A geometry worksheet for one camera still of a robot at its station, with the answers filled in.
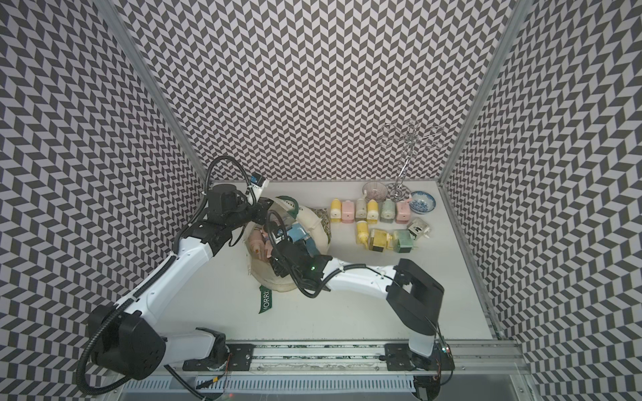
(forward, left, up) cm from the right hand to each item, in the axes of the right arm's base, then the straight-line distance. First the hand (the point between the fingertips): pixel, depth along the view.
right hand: (285, 254), depth 82 cm
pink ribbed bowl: (+36, -35, -9) cm, 51 cm away
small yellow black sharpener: (+10, -34, -8) cm, 36 cm away
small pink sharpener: (+6, +12, -4) cm, 14 cm away
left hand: (+12, +4, +13) cm, 18 cm away
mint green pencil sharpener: (+21, -38, -5) cm, 44 cm away
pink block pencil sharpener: (+21, -44, -5) cm, 49 cm away
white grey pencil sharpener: (+15, -50, -8) cm, 52 cm away
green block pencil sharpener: (+9, -43, -8) cm, 44 cm away
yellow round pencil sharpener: (+21, -32, -5) cm, 38 cm away
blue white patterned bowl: (+30, -55, -10) cm, 63 cm away
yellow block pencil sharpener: (+22, -17, -4) cm, 28 cm away
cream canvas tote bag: (+13, -9, +1) cm, 16 cm away
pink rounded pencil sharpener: (+22, -22, -5) cm, 31 cm away
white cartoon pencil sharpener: (+22, -27, -4) cm, 35 cm away
